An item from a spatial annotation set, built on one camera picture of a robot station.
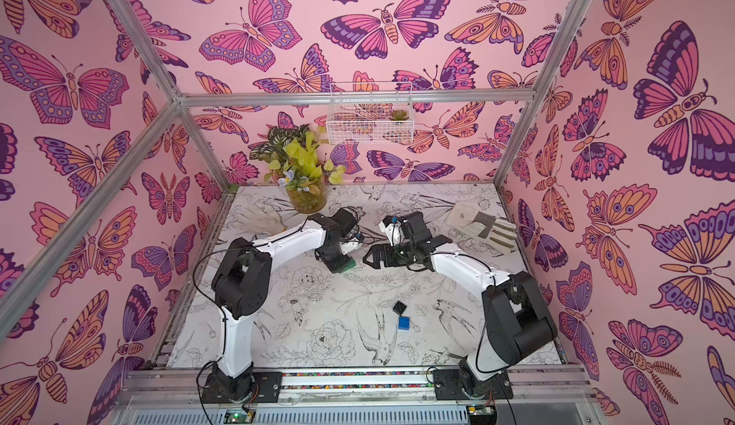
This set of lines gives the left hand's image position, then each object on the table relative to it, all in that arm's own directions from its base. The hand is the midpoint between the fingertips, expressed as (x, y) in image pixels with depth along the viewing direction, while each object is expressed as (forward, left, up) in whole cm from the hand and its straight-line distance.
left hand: (340, 263), depth 95 cm
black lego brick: (-15, -19, 0) cm, 24 cm away
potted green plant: (+27, +16, +20) cm, 37 cm away
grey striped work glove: (+13, -56, 0) cm, 57 cm away
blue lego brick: (-19, -20, -1) cm, 28 cm away
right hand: (-2, -12, +9) cm, 16 cm away
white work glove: (+19, +32, 0) cm, 37 cm away
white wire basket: (+39, -10, +32) cm, 51 cm away
